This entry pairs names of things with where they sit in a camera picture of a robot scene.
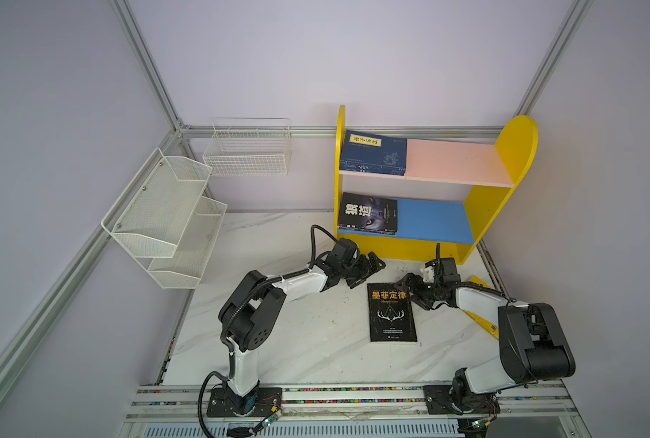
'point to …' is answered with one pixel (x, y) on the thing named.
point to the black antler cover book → (391, 314)
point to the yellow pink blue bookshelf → (451, 190)
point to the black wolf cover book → (368, 213)
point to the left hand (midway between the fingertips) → (378, 271)
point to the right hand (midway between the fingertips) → (402, 289)
